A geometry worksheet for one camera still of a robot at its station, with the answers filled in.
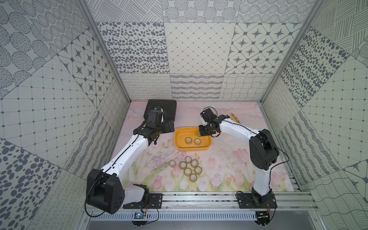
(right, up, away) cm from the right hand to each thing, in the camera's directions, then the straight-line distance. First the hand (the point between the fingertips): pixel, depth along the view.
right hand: (203, 133), depth 94 cm
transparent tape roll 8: (-7, -24, -12) cm, 28 cm away
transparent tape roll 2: (-4, +1, -8) cm, 9 cm away
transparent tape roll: (-10, -5, +2) cm, 12 cm away
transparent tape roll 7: (-10, -21, -10) cm, 26 cm away
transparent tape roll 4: (-10, -16, -5) cm, 19 cm away
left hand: (-23, +8, -10) cm, 27 cm away
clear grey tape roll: (-4, -6, +2) cm, 7 cm away
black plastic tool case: (-26, +19, +18) cm, 36 cm away
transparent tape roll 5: (-6, -18, -6) cm, 20 cm away
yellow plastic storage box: (-16, -1, +4) cm, 16 cm away
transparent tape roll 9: (-20, -18, -6) cm, 27 cm away
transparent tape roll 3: (-4, -21, -10) cm, 23 cm away
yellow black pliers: (+27, +10, +16) cm, 33 cm away
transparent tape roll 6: (-13, -18, -7) cm, 24 cm away
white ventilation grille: (-40, -38, -23) cm, 60 cm away
